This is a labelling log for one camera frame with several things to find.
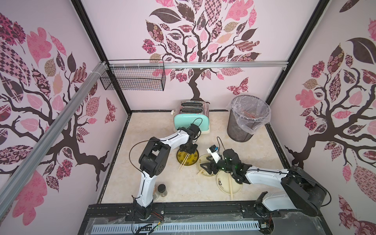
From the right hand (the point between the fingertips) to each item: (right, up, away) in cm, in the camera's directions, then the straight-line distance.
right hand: (204, 160), depth 83 cm
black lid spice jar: (-23, -11, -11) cm, 28 cm away
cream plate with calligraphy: (0, -2, +9) cm, 9 cm away
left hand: (-9, +2, +12) cm, 15 cm away
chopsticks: (+14, -14, -4) cm, 20 cm away
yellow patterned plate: (-8, -2, +9) cm, 12 cm away
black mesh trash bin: (+22, +16, +12) cm, 29 cm away
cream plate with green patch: (+11, -13, 0) cm, 17 cm away
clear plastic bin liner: (+34, +30, +15) cm, 47 cm away
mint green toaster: (-7, +30, +17) cm, 35 cm away
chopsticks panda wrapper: (-2, -7, +2) cm, 8 cm away
